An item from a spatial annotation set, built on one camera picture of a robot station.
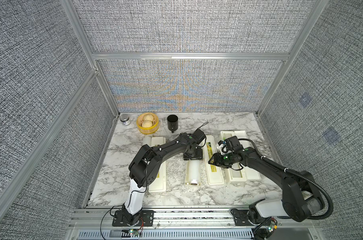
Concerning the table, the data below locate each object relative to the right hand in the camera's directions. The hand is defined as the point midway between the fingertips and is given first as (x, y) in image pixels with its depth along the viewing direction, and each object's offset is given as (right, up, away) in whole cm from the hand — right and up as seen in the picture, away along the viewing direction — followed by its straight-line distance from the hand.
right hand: (211, 159), depth 85 cm
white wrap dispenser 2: (0, -9, 0) cm, 9 cm away
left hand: (-6, 0, +3) cm, 7 cm away
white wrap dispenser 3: (-28, -12, -8) cm, 32 cm away
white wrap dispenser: (+14, -7, -4) cm, 16 cm away
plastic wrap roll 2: (-10, -7, -5) cm, 13 cm away
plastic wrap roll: (-40, +10, +14) cm, 44 cm away
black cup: (-23, +21, +18) cm, 36 cm away
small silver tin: (-58, +25, +25) cm, 68 cm away
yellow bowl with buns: (-41, +21, +20) cm, 50 cm away
